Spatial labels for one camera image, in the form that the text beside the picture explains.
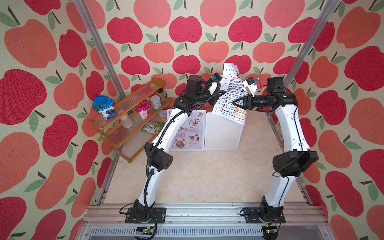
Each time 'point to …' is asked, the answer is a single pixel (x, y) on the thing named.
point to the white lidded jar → (156, 101)
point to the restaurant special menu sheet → (191, 136)
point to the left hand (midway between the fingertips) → (227, 94)
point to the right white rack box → (221, 133)
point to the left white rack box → (192, 136)
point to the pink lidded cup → (143, 108)
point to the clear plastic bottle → (126, 121)
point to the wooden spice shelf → (128, 142)
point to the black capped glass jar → (162, 94)
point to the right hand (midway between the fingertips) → (236, 105)
